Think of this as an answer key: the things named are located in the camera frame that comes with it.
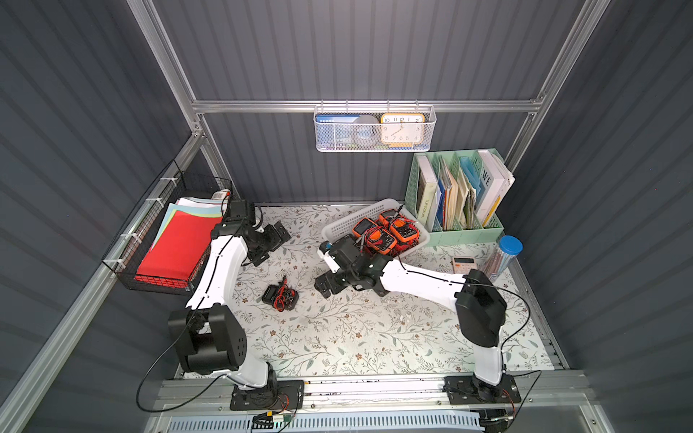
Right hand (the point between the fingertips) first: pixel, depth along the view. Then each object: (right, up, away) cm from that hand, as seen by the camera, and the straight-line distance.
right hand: (329, 275), depth 85 cm
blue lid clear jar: (+56, +9, -2) cm, 56 cm away
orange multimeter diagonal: (+16, +11, +9) cm, 22 cm away
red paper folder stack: (-38, +11, -13) cm, 42 cm away
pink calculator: (+49, +1, +15) cm, 51 cm away
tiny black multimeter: (-16, -8, +4) cm, 18 cm away
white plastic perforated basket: (+4, +16, +19) cm, 26 cm away
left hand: (-17, +10, 0) cm, 20 cm away
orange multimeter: (+26, +15, +15) cm, 33 cm away
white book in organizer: (+57, +32, +8) cm, 66 cm away
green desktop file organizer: (+44, +27, +11) cm, 53 cm away
